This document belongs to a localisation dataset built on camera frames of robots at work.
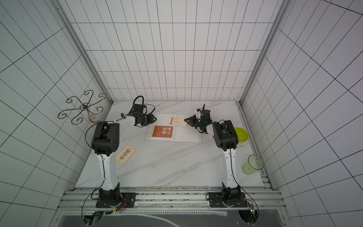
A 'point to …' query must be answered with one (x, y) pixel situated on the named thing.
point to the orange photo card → (162, 131)
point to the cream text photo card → (176, 120)
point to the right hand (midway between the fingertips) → (187, 117)
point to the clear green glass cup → (254, 163)
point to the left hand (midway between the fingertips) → (154, 121)
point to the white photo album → (180, 133)
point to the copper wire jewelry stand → (92, 111)
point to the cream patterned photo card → (125, 154)
